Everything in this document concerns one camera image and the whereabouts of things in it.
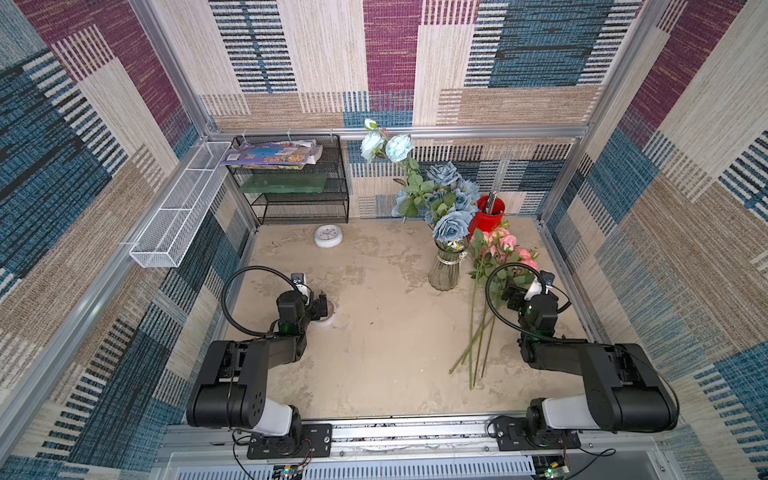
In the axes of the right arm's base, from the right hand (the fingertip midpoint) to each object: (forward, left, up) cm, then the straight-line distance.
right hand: (528, 286), depth 91 cm
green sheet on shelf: (+29, +74, +17) cm, 81 cm away
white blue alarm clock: (+26, +64, -5) cm, 69 cm away
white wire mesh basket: (-3, +93, +26) cm, 97 cm away
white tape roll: (-7, +60, -7) cm, 61 cm away
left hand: (0, +67, -3) cm, 67 cm away
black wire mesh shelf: (+38, +68, +5) cm, 78 cm away
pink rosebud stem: (+15, +4, -2) cm, 16 cm away
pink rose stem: (+12, -3, -3) cm, 13 cm away
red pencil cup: (+24, +10, +4) cm, 26 cm away
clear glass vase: (+6, +24, -2) cm, 25 cm away
